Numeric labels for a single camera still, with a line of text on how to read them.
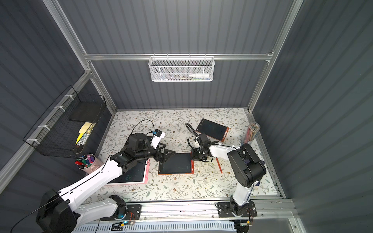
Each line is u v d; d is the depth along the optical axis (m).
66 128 0.73
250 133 0.87
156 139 0.68
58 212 0.39
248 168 0.47
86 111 0.81
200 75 0.91
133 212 0.73
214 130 1.08
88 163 0.79
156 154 0.67
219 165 0.91
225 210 0.74
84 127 0.75
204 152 0.70
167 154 0.68
